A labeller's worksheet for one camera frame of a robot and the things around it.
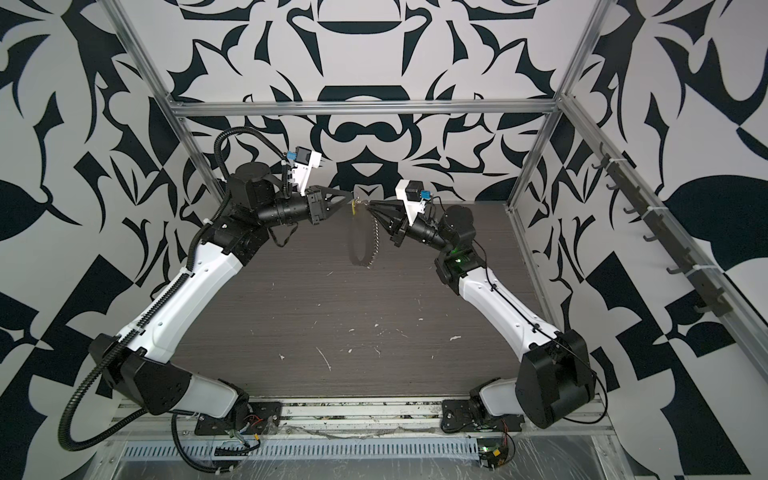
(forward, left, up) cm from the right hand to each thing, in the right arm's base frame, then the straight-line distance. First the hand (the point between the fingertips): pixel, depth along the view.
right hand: (373, 205), depth 64 cm
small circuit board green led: (-40, -26, -42) cm, 64 cm away
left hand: (+2, +4, +4) cm, 6 cm away
